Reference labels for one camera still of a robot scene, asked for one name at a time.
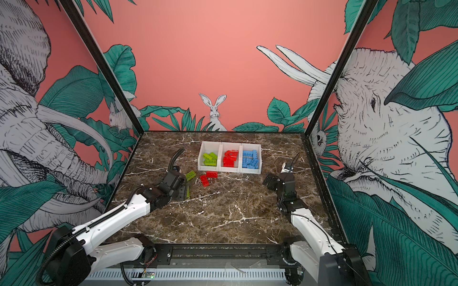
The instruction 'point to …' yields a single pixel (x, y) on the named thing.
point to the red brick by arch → (204, 179)
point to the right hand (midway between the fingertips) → (273, 172)
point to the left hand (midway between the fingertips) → (180, 186)
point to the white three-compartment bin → (228, 157)
